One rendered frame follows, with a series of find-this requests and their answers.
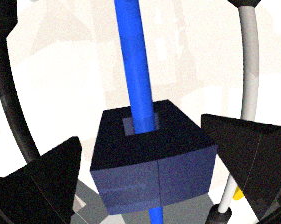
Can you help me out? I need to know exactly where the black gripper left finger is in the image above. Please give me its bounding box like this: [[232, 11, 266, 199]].
[[0, 135, 83, 224]]

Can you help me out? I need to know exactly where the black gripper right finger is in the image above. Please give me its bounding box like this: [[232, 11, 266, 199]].
[[200, 113, 281, 221]]

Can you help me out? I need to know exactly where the dark blue block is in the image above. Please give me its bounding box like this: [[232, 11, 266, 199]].
[[89, 99, 218, 216]]

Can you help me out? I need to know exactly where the yellow short cylinder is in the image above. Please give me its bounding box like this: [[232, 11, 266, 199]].
[[233, 186, 244, 201]]

